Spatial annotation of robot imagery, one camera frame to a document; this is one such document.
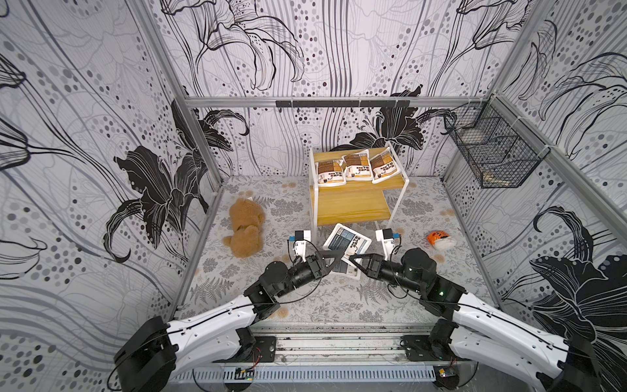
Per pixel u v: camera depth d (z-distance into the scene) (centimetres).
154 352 45
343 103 91
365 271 64
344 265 69
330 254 66
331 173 73
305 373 76
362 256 67
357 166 75
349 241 70
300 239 65
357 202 91
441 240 91
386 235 66
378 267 60
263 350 73
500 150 89
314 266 60
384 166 73
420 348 69
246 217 93
